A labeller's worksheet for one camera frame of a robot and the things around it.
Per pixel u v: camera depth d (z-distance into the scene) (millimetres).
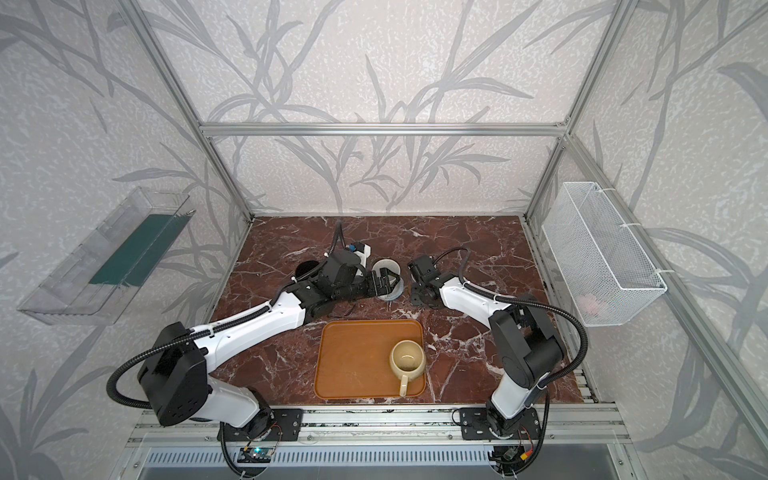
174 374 417
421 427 756
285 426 737
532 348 460
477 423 733
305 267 929
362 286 707
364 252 751
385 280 721
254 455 712
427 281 714
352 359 845
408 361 840
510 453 747
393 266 951
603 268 609
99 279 633
